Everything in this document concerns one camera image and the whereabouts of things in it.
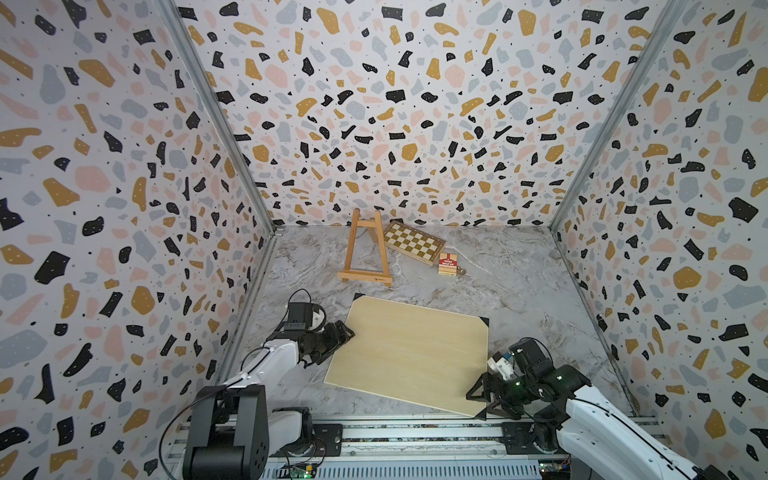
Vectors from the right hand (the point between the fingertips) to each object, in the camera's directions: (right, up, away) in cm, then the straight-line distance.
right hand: (478, 404), depth 76 cm
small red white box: (-3, +34, +33) cm, 48 cm away
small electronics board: (-44, -13, -6) cm, 46 cm away
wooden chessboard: (-15, +43, +38) cm, 59 cm away
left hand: (-35, +13, +12) cm, 39 cm away
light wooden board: (-14, +9, +10) cm, 19 cm away
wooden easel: (-28, +45, +20) cm, 57 cm away
